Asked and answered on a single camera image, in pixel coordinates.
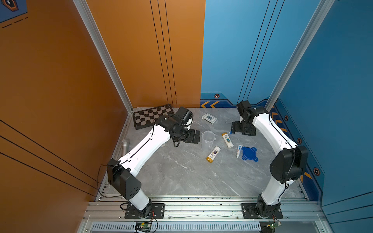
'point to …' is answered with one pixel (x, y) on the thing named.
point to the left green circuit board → (145, 224)
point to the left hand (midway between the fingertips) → (193, 137)
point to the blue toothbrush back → (231, 132)
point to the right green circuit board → (273, 225)
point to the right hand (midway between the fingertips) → (239, 132)
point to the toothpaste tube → (239, 148)
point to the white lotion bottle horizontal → (213, 154)
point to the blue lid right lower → (249, 153)
